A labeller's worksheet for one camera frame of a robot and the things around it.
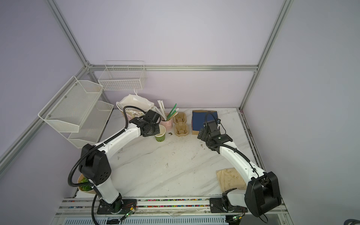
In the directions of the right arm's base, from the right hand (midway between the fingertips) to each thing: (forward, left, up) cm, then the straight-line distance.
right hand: (205, 134), depth 85 cm
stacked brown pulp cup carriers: (+14, +16, -12) cm, 25 cm away
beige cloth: (-22, -14, -16) cm, 31 cm away
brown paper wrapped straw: (+15, +19, +3) cm, 24 cm away
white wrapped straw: (+23, +30, -1) cm, 38 cm away
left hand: (+2, +33, 0) cm, 33 cm away
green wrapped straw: (+19, +22, 0) cm, 29 cm away
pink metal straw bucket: (+14, +25, -7) cm, 29 cm away
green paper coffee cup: (-1, +29, -3) cm, 29 cm away
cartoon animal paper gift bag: (+23, +48, +7) cm, 54 cm away
